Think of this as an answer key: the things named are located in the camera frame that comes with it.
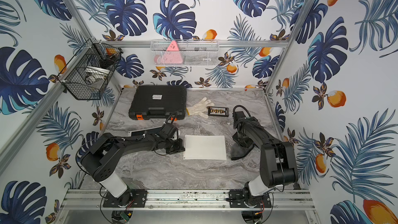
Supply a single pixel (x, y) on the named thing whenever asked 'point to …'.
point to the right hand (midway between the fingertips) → (242, 143)
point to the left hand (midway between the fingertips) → (184, 149)
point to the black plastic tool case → (158, 102)
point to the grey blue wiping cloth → (237, 151)
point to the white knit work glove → (200, 108)
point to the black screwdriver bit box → (218, 111)
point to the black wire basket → (97, 54)
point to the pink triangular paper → (172, 55)
